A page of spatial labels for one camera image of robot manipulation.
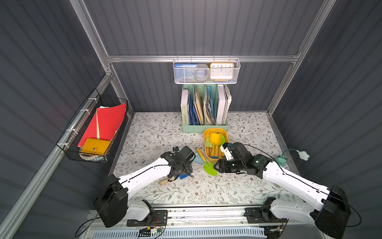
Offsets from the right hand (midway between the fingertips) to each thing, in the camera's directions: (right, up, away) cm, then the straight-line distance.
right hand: (219, 165), depth 77 cm
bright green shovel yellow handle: (+7, +10, +25) cm, 27 cm away
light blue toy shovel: (-11, -1, +19) cm, 21 cm away
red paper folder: (-57, +22, -6) cm, 61 cm away
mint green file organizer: (-6, +34, +19) cm, 39 cm away
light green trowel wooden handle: (-4, +7, +21) cm, 23 cm away
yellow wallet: (-56, +12, -13) cm, 59 cm away
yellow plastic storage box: (+7, +17, +25) cm, 31 cm away
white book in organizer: (-19, +32, +12) cm, 39 cm away
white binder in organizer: (+4, +36, +15) cm, 39 cm away
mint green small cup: (+37, +1, +8) cm, 38 cm away
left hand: (-19, -3, +5) cm, 20 cm away
